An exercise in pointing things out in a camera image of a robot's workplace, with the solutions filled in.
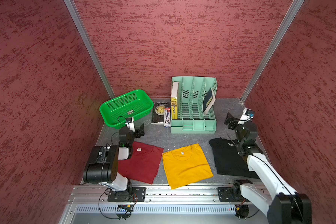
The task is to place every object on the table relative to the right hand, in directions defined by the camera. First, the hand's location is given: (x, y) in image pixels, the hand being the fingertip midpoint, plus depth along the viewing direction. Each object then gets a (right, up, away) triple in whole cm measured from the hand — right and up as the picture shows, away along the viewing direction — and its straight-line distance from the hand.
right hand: (233, 116), depth 81 cm
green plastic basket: (-68, +10, +36) cm, 78 cm away
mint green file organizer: (-22, -3, +16) cm, 28 cm away
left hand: (-61, -7, +13) cm, 63 cm away
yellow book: (-35, +10, +6) cm, 37 cm away
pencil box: (-40, -2, +23) cm, 47 cm away
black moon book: (-48, +1, +29) cm, 56 cm away
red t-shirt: (-54, -29, +3) cm, 62 cm away
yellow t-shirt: (-28, -30, +3) cm, 41 cm away
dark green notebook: (-9, +12, +22) cm, 27 cm away
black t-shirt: (-1, -29, +6) cm, 29 cm away
